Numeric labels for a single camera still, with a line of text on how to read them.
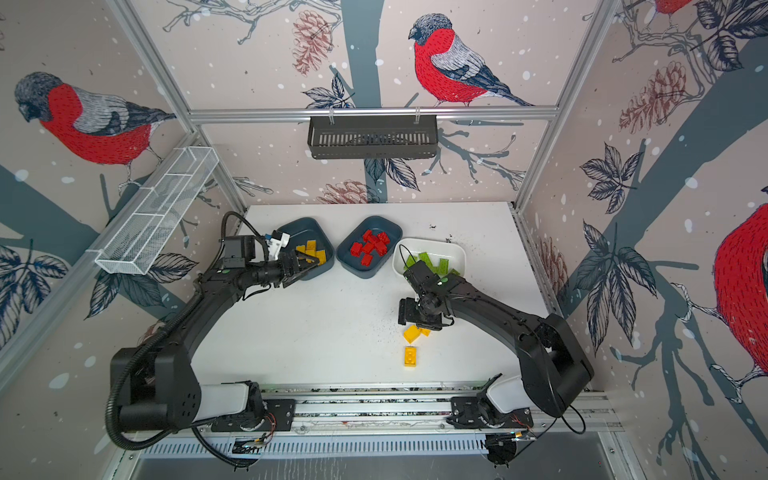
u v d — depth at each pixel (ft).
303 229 3.63
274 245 2.56
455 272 3.24
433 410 2.50
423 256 3.40
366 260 3.40
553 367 1.39
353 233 3.51
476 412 2.40
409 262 3.36
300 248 3.47
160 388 1.35
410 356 2.72
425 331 2.81
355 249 3.43
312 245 3.51
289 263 2.40
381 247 3.45
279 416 2.39
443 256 3.40
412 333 2.81
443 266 3.35
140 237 2.39
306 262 2.55
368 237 3.59
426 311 2.28
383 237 3.59
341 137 3.51
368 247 3.50
